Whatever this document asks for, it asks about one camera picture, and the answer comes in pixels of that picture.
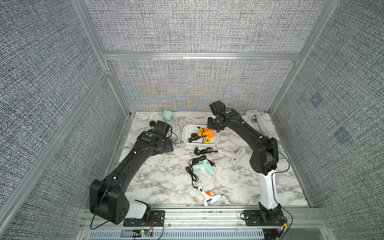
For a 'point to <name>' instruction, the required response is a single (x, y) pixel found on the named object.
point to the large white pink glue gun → (235, 157)
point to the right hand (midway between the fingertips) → (209, 121)
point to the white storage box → (188, 129)
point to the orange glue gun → (208, 133)
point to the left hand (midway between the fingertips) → (167, 146)
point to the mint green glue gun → (205, 165)
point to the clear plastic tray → (262, 122)
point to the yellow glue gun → (201, 129)
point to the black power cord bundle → (198, 159)
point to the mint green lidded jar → (168, 117)
